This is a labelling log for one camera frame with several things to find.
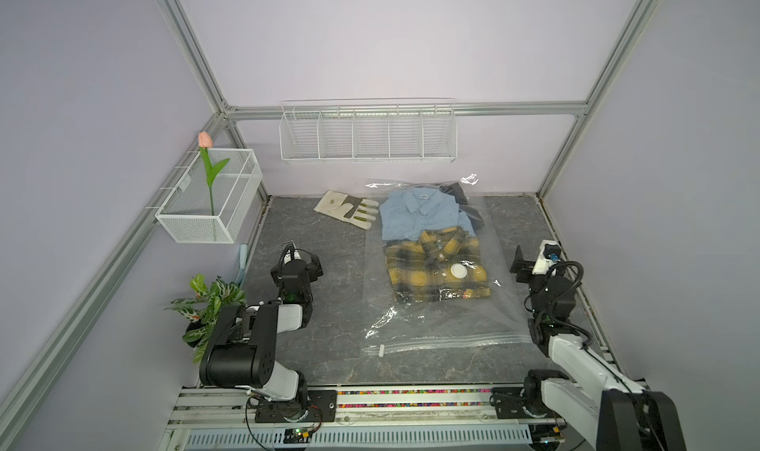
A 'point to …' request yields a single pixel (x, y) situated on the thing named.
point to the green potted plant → (205, 310)
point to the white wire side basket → (214, 197)
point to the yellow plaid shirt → (442, 265)
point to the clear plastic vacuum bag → (497, 321)
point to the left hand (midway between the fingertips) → (298, 259)
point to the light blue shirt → (404, 214)
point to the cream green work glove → (354, 210)
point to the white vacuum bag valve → (458, 270)
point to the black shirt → (453, 189)
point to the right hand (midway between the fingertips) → (535, 247)
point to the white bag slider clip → (381, 350)
